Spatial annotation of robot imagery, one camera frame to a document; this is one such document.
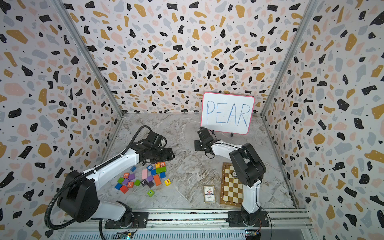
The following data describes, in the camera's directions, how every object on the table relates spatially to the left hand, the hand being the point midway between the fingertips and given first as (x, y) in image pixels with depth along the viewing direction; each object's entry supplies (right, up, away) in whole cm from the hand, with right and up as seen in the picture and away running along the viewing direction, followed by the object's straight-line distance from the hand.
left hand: (171, 156), depth 85 cm
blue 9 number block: (-14, -8, +5) cm, 17 cm away
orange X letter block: (-10, -7, +6) cm, 13 cm away
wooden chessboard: (+34, -18, -4) cm, 38 cm away
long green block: (-7, -9, +6) cm, 13 cm away
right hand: (+15, +5, +13) cm, 21 cm away
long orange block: (-8, -14, +1) cm, 16 cm away
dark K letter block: (-16, -15, 0) cm, 22 cm away
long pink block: (-16, -11, +3) cm, 20 cm away
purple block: (-13, -13, +3) cm, 19 cm away
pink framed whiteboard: (+34, +26, +18) cm, 47 cm away
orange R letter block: (-23, -16, -1) cm, 28 cm away
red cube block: (-25, -17, -4) cm, 31 cm away
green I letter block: (-11, -19, -4) cm, 22 cm away
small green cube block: (-20, -15, +1) cm, 25 cm away
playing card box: (+22, -20, -5) cm, 30 cm away
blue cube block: (-6, -12, +4) cm, 14 cm away
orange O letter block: (-7, -6, +7) cm, 12 cm away
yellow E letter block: (-2, -15, 0) cm, 15 cm away
